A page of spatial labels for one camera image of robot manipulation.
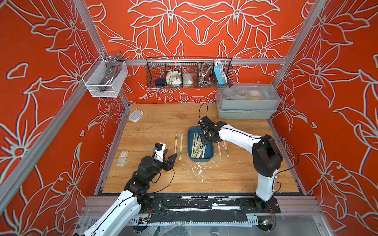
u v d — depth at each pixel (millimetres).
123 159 891
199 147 941
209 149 924
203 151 922
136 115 1114
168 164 708
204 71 852
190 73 964
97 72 814
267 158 487
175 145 953
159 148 670
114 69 753
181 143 966
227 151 924
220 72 858
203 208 727
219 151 924
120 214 502
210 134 668
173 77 907
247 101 1030
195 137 983
